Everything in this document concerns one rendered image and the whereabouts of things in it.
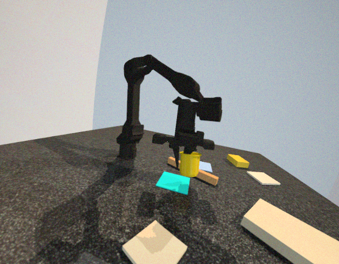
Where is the beige flat square block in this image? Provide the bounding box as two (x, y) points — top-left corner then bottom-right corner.
(122, 221), (187, 264)

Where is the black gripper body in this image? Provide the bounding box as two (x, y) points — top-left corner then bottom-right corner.
(152, 118), (214, 150)

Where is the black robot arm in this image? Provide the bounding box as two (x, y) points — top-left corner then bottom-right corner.
(116, 54), (222, 161)

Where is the orange wooden bar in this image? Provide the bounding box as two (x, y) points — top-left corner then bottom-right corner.
(168, 157), (218, 186)

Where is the cream flat block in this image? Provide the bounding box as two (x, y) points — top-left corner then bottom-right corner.
(240, 199), (339, 264)

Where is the cream flat slab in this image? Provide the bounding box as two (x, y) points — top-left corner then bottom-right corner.
(247, 172), (280, 185)

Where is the yellow flat block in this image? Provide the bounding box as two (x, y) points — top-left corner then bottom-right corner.
(227, 154), (249, 168)

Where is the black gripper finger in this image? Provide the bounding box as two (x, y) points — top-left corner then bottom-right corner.
(169, 144), (180, 168)
(184, 147), (197, 155)

